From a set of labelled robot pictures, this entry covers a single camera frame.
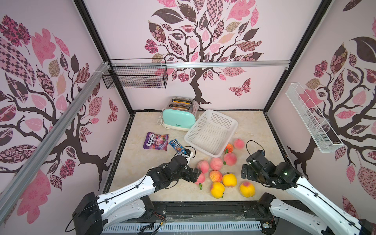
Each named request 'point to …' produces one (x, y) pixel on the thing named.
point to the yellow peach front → (217, 190)
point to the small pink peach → (239, 144)
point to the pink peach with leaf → (200, 179)
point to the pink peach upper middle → (216, 163)
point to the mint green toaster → (180, 113)
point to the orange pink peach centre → (216, 176)
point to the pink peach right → (230, 158)
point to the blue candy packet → (176, 146)
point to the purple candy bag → (155, 141)
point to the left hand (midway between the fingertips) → (192, 172)
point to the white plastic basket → (212, 131)
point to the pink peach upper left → (203, 166)
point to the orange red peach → (228, 149)
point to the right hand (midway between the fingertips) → (250, 176)
